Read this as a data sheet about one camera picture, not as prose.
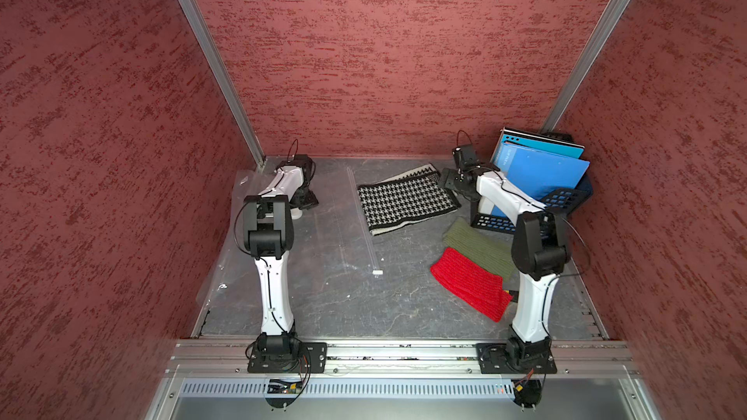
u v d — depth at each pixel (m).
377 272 0.89
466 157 0.79
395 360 0.76
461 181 0.74
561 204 0.83
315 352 0.76
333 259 0.92
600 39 0.85
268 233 0.60
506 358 0.73
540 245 0.54
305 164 0.86
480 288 0.85
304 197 0.90
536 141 0.85
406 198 1.06
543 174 0.84
